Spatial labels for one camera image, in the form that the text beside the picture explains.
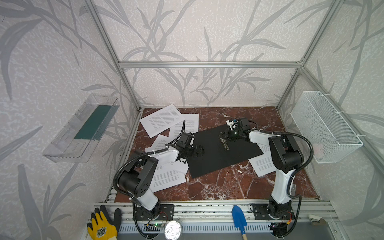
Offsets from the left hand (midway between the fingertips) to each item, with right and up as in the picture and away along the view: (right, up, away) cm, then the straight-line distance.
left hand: (201, 148), depth 92 cm
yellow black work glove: (-46, -32, -24) cm, 61 cm away
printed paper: (-28, +2, +9) cm, 30 cm away
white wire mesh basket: (+55, +11, -30) cm, 63 cm away
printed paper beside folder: (-7, +14, +17) cm, 23 cm away
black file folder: (+12, -3, +4) cm, 13 cm away
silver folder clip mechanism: (+16, +2, +6) cm, 17 cm away
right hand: (+13, +10, +6) cm, 17 cm away
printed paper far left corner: (-31, +18, +21) cm, 41 cm away
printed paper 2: (-19, -14, -6) cm, 25 cm away
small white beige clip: (+55, -30, -22) cm, 66 cm away
